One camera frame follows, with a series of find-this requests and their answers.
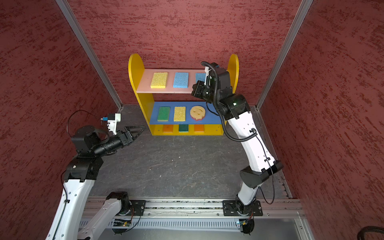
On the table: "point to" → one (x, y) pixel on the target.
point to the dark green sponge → (183, 128)
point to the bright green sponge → (163, 114)
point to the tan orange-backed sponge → (168, 128)
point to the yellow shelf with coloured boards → (165, 99)
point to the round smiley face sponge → (197, 112)
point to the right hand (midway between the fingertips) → (192, 89)
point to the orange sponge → (199, 128)
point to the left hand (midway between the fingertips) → (143, 133)
